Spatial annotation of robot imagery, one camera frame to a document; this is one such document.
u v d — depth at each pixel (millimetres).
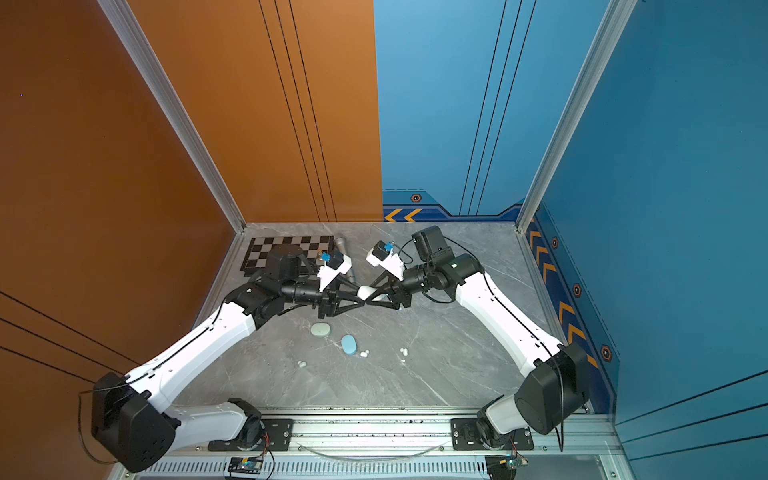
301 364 846
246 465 722
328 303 614
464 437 725
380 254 614
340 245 1107
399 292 612
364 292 678
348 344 871
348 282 690
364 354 866
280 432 738
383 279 694
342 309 653
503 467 710
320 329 892
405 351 866
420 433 756
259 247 1087
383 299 647
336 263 608
